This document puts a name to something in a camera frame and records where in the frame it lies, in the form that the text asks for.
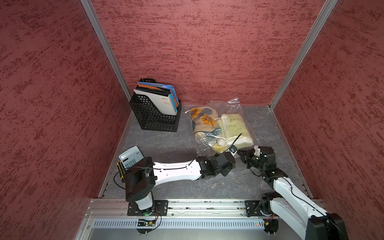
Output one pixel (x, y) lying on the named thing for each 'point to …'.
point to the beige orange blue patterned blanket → (204, 122)
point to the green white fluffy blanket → (231, 126)
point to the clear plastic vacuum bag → (230, 106)
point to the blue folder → (170, 87)
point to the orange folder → (148, 86)
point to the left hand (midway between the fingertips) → (226, 162)
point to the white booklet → (163, 103)
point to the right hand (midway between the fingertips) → (234, 153)
